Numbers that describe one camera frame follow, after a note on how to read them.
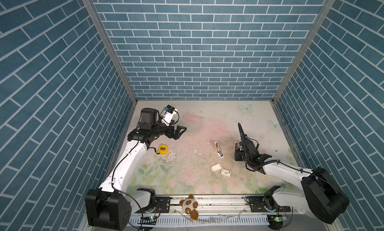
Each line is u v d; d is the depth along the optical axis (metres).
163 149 0.91
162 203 0.73
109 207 0.38
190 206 0.71
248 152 0.68
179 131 0.68
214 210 0.74
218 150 0.91
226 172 0.83
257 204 0.73
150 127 0.59
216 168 0.86
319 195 0.42
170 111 0.67
